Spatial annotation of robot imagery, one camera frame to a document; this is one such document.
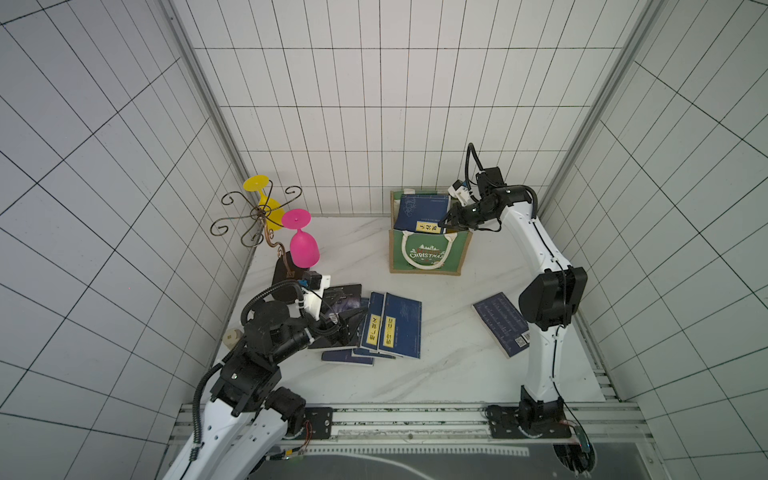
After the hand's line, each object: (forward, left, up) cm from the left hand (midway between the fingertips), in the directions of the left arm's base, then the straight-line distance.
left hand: (350, 307), depth 65 cm
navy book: (-3, +3, -23) cm, 24 cm away
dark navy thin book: (+8, -44, -25) cm, 52 cm away
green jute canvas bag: (+26, -20, -13) cm, 35 cm away
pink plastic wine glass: (+21, +15, -5) cm, 26 cm away
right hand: (+32, -26, -4) cm, 42 cm away
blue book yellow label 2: (+2, -4, -22) cm, 22 cm away
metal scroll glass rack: (+24, +26, +4) cm, 35 cm away
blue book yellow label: (+6, -13, -24) cm, 28 cm away
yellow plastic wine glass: (+26, +23, +5) cm, 35 cm away
